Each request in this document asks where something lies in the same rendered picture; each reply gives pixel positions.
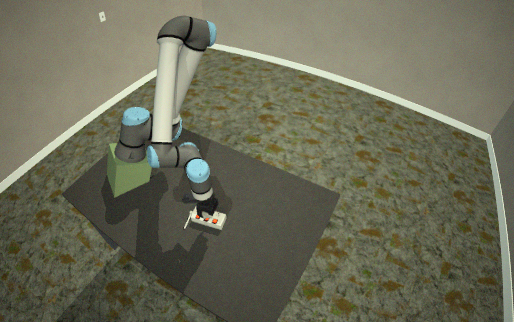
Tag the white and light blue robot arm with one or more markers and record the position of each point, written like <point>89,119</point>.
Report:
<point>194,35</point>

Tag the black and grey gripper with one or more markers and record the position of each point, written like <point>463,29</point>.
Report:
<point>208,206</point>

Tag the white power strip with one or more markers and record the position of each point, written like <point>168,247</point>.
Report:
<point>217,221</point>

